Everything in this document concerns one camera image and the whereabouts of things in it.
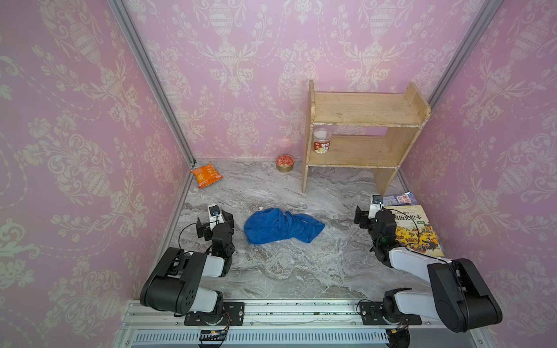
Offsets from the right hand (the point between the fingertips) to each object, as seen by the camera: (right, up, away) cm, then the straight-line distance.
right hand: (370, 206), depth 90 cm
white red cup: (-20, +28, +1) cm, 34 cm away
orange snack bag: (-76, +13, +20) cm, 79 cm away
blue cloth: (-41, -8, +2) cm, 42 cm away
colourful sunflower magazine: (+20, +2, +10) cm, 23 cm away
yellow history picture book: (+17, -10, -2) cm, 20 cm away
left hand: (-65, -4, -2) cm, 65 cm away
